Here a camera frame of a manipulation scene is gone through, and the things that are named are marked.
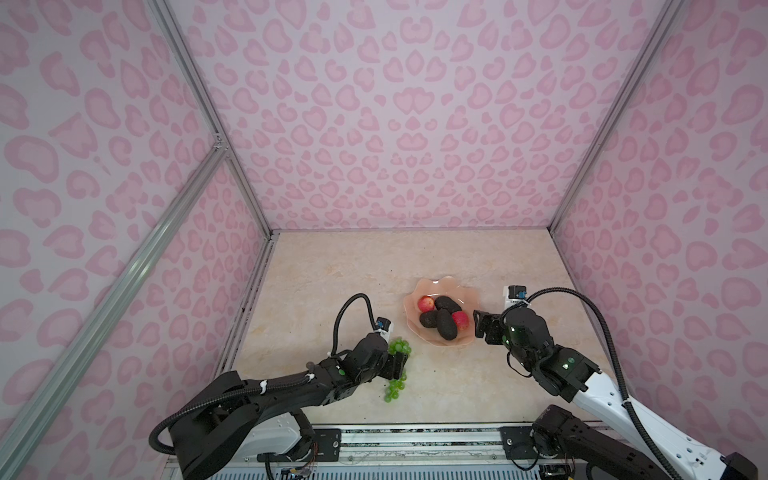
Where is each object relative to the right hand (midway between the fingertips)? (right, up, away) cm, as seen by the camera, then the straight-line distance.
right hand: (487, 313), depth 77 cm
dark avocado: (-13, -4, +13) cm, 19 cm away
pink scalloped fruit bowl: (0, +1, +21) cm, 21 cm away
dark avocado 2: (-9, -5, +10) cm, 14 cm away
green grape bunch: (-23, -11, +8) cm, 27 cm away
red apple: (-14, 0, +16) cm, 21 cm away
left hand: (-22, -12, +7) cm, 26 cm away
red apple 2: (-4, -4, +12) cm, 13 cm away
